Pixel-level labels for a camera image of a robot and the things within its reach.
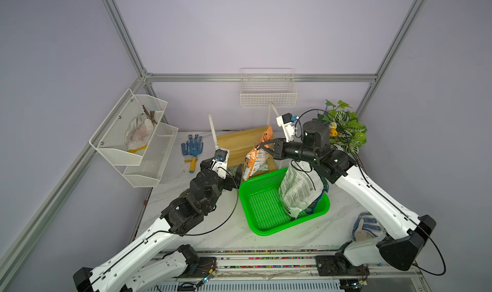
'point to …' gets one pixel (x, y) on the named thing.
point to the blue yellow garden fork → (195, 151)
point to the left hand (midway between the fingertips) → (228, 162)
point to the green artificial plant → (345, 131)
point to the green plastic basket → (260, 199)
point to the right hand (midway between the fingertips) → (261, 148)
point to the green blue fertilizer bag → (311, 209)
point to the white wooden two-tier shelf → (240, 144)
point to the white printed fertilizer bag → (300, 186)
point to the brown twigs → (151, 115)
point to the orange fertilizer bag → (259, 160)
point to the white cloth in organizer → (138, 132)
